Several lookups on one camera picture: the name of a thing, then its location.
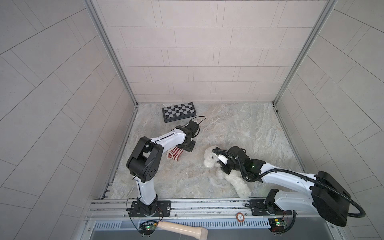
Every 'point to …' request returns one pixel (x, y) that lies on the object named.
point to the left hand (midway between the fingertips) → (190, 145)
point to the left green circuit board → (147, 227)
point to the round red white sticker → (240, 217)
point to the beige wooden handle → (198, 232)
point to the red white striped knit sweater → (175, 153)
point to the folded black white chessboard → (179, 112)
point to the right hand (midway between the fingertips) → (216, 161)
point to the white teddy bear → (212, 163)
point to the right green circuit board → (277, 225)
